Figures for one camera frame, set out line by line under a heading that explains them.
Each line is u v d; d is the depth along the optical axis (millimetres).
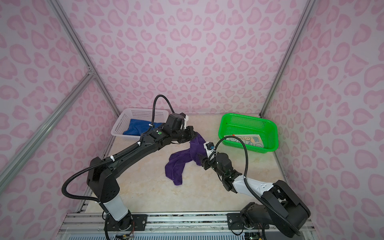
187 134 707
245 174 598
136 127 1099
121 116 1076
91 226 734
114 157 469
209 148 705
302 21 735
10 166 512
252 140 1026
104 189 441
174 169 888
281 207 421
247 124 1160
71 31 761
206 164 734
